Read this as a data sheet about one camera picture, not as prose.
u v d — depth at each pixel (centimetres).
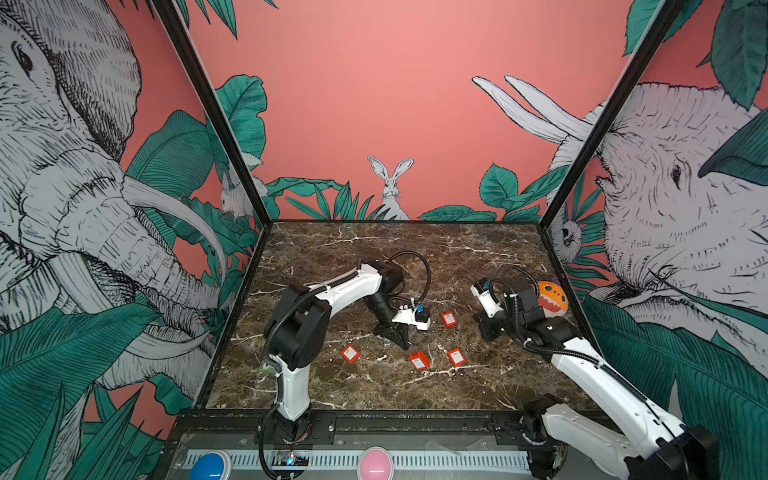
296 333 49
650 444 40
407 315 73
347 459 70
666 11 69
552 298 89
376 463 68
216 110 86
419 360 76
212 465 68
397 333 72
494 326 70
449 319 93
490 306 71
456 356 86
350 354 85
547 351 54
